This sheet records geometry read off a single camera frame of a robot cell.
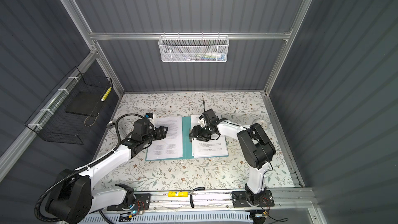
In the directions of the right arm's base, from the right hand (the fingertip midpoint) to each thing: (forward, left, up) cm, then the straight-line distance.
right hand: (194, 138), depth 91 cm
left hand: (+2, +17, +7) cm, 19 cm away
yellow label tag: (-29, +7, -3) cm, 30 cm away
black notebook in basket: (+6, +52, +26) cm, 59 cm away
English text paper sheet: (-4, +14, -4) cm, 15 cm away
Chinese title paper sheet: (-4, -10, -5) cm, 12 cm away
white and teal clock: (+11, -45, -3) cm, 46 cm away
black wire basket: (-1, +58, +26) cm, 64 cm away
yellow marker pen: (+14, +46, +24) cm, 54 cm away
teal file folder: (-5, +5, -4) cm, 8 cm away
